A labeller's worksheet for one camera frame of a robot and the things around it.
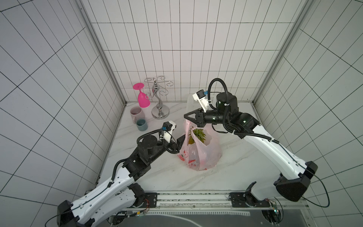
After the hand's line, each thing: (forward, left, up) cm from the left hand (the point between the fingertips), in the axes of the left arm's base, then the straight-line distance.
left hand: (179, 132), depth 69 cm
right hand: (+4, -3, +11) cm, 12 cm away
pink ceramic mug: (+30, +33, -22) cm, 50 cm away
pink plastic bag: (-10, -9, -5) cm, 14 cm away
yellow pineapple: (+4, -11, -8) cm, 15 cm away
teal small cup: (+21, +28, -23) cm, 42 cm away
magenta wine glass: (+33, +27, -10) cm, 44 cm away
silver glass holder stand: (+35, +17, -26) cm, 47 cm away
